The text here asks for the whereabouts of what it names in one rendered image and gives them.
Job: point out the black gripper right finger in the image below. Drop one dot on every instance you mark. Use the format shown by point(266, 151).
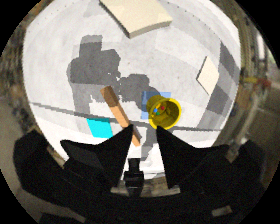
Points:
point(181, 159)

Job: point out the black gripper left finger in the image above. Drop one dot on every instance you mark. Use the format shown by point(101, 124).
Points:
point(109, 157)

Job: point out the beige flat rectangular block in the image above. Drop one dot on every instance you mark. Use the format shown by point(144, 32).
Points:
point(137, 16)

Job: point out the brown wooden bar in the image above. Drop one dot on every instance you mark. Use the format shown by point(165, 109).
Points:
point(114, 105)

